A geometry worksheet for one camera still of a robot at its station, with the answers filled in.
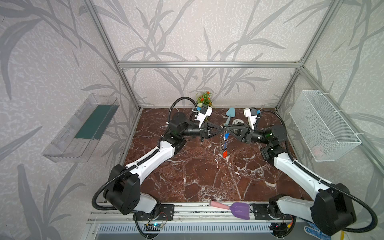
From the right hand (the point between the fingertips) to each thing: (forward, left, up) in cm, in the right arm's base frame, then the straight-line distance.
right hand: (228, 126), depth 64 cm
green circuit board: (-32, +34, -35) cm, 59 cm away
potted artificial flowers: (+41, +10, -23) cm, 48 cm away
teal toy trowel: (+39, -11, -35) cm, 53 cm away
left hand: (-2, +2, 0) cm, 3 cm away
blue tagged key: (-3, 0, -2) cm, 4 cm away
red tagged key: (-8, +1, -10) cm, 13 cm away
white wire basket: (-3, -42, -2) cm, 42 cm away
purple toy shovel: (-26, -8, -34) cm, 44 cm away
